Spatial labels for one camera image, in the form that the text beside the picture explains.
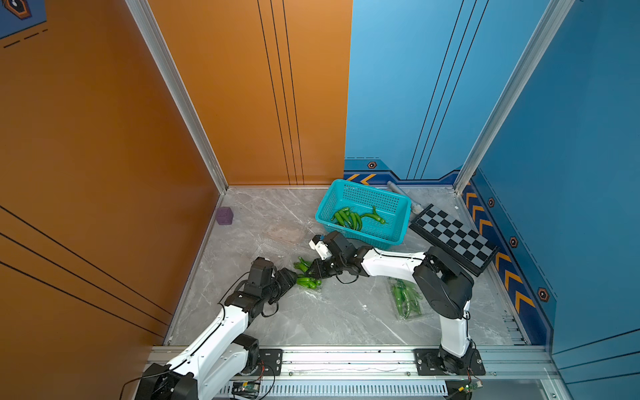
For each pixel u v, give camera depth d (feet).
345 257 2.33
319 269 2.53
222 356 1.90
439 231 3.27
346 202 3.68
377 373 2.38
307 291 2.87
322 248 2.52
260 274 2.12
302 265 2.92
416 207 3.55
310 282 2.81
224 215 3.46
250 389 2.34
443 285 1.63
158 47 2.48
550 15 2.31
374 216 3.49
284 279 2.48
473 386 2.28
